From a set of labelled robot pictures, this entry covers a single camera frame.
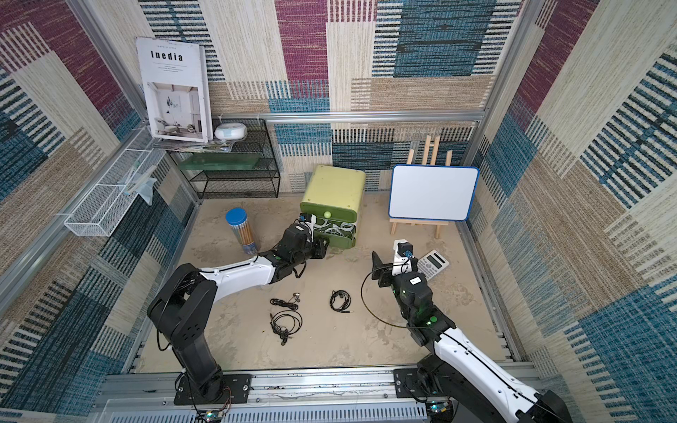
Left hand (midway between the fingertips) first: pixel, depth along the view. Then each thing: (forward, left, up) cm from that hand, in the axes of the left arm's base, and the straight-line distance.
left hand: (326, 238), depth 92 cm
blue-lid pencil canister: (+3, +29, +8) cm, 30 cm away
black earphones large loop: (-24, +13, -12) cm, 30 cm away
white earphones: (+8, +2, -3) cm, 8 cm away
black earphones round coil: (-15, -5, -12) cm, 20 cm away
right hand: (-11, -19, +9) cm, 23 cm away
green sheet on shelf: (+29, +40, +12) cm, 51 cm away
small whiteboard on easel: (+12, -36, +9) cm, 39 cm away
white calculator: (-5, -37, -10) cm, 39 cm away
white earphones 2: (+5, -3, -2) cm, 6 cm away
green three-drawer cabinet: (+9, -3, +10) cm, 13 cm away
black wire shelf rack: (+36, +29, -5) cm, 46 cm away
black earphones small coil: (-18, +12, -11) cm, 24 cm away
